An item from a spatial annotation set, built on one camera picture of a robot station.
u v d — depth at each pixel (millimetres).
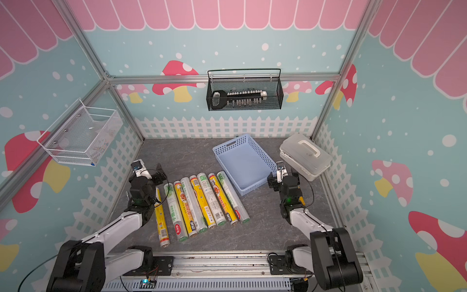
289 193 659
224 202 892
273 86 961
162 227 814
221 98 897
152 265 708
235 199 893
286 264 736
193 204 871
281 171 729
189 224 827
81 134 811
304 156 967
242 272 740
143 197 645
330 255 425
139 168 706
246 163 1078
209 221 831
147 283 727
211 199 892
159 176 778
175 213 848
